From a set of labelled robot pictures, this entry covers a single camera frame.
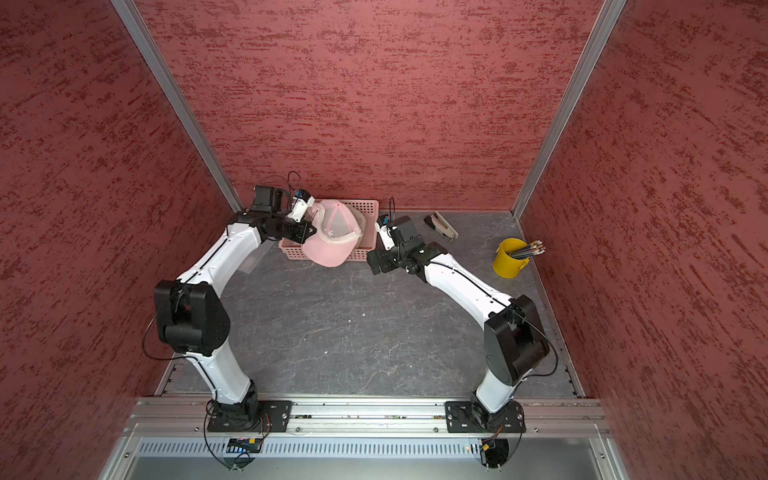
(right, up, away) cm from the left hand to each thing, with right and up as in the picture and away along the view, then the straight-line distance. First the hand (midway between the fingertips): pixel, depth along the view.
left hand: (311, 233), depth 90 cm
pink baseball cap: (+7, +2, +10) cm, 13 cm away
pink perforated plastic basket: (+16, +10, +28) cm, 33 cm away
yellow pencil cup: (+62, -10, +5) cm, 63 cm away
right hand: (+22, -8, -4) cm, 24 cm away
